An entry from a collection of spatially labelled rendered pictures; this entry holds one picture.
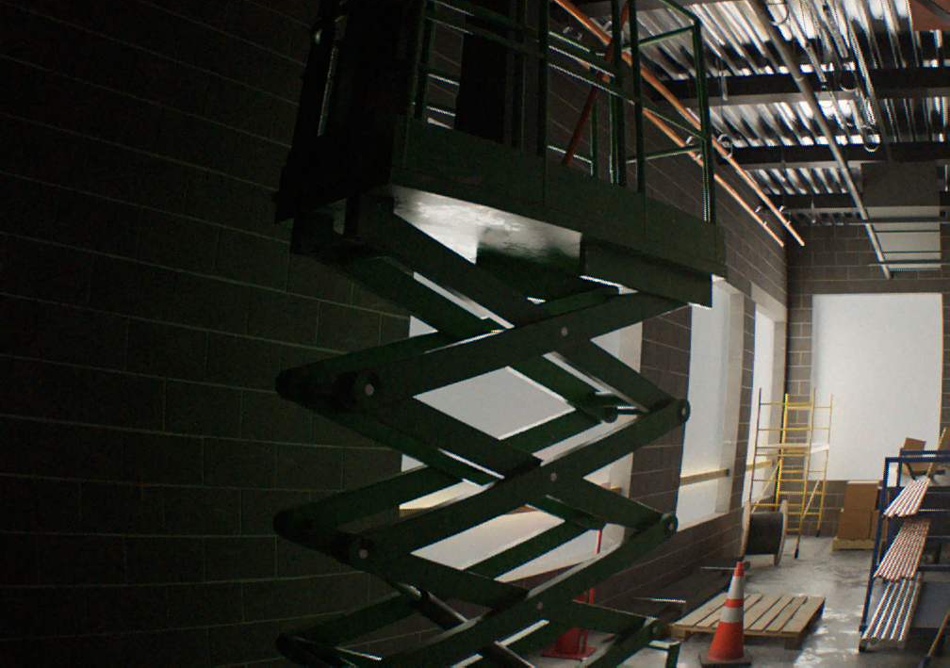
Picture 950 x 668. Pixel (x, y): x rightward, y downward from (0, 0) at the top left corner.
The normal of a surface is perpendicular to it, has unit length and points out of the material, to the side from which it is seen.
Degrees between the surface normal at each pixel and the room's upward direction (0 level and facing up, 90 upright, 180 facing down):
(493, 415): 90
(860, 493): 90
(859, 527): 90
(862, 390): 90
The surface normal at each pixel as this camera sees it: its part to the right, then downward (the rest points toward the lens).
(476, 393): 0.81, -0.01
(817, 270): -0.57, -0.12
